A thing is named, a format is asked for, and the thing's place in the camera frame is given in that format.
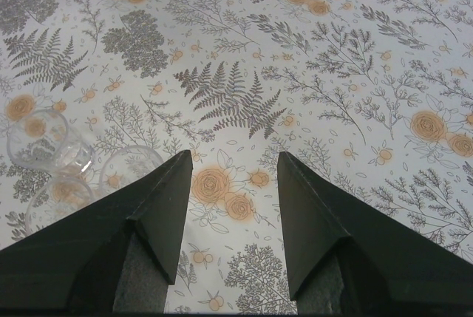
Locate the floral patterned tablecloth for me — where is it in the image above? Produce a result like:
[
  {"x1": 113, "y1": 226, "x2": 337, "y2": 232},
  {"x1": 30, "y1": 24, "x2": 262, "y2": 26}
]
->
[{"x1": 1, "y1": 0, "x2": 472, "y2": 314}]

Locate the small clear glass right front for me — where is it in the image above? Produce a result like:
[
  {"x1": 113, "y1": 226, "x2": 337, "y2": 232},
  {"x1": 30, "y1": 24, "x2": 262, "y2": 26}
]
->
[{"x1": 99, "y1": 146, "x2": 164, "y2": 196}]

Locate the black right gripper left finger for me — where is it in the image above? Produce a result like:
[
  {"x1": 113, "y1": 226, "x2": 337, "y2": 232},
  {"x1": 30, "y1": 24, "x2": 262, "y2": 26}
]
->
[{"x1": 1, "y1": 150, "x2": 192, "y2": 312}]

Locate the large clear tumbler right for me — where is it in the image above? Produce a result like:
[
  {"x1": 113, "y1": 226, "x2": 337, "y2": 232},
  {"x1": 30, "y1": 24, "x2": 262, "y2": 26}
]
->
[{"x1": 25, "y1": 177, "x2": 95, "y2": 236}]

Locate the small clear glass right back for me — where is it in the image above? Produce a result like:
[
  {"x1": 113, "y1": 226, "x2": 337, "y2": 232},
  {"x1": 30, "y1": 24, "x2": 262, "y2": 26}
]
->
[{"x1": 7, "y1": 109, "x2": 95, "y2": 177}]

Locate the small clear glass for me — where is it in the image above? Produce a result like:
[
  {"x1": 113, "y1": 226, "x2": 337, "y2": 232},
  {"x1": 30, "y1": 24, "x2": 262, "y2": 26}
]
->
[
  {"x1": 99, "y1": 146, "x2": 164, "y2": 196},
  {"x1": 7, "y1": 109, "x2": 95, "y2": 177}
]

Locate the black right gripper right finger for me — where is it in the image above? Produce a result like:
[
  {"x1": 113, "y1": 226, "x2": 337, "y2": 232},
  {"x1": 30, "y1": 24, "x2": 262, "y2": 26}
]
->
[{"x1": 277, "y1": 151, "x2": 472, "y2": 314}]

